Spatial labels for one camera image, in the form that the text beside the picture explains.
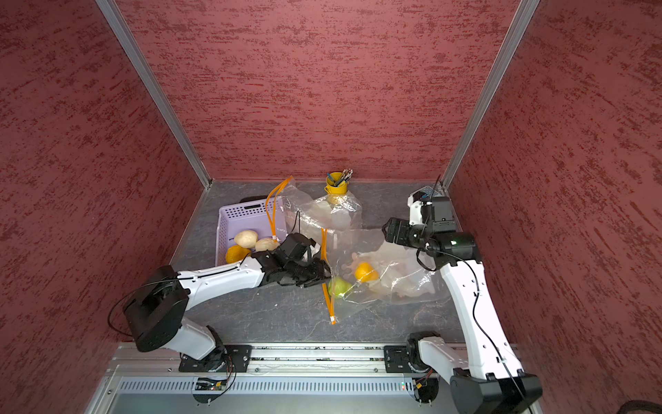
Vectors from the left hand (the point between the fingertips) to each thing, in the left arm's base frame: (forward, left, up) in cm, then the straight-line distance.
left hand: (329, 282), depth 80 cm
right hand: (+8, -19, +16) cm, 26 cm away
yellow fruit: (+5, -12, -4) cm, 14 cm away
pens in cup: (+42, -5, +7) cm, 43 cm away
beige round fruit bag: (+16, +24, -3) cm, 29 cm away
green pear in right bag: (0, -3, -1) cm, 3 cm away
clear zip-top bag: (+32, -2, -4) cm, 33 cm away
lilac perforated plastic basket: (+24, +24, +2) cm, 35 cm away
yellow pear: (+12, +35, -5) cm, 37 cm away
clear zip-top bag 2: (-1, -23, +6) cm, 24 cm away
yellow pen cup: (+42, +1, +1) cm, 42 cm away
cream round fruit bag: (+18, +32, -3) cm, 37 cm away
